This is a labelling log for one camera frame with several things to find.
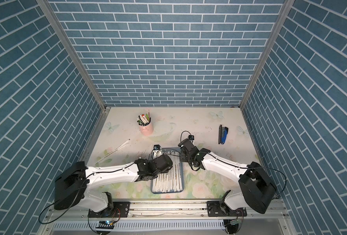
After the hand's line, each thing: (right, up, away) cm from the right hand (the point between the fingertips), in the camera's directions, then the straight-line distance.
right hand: (184, 155), depth 87 cm
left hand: (-9, -6, -4) cm, 11 cm away
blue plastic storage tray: (-7, -14, -4) cm, 16 cm away
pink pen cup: (-26, +14, +12) cm, 32 cm away
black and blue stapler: (+27, +11, +15) cm, 33 cm away
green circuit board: (-40, -31, -15) cm, 53 cm away
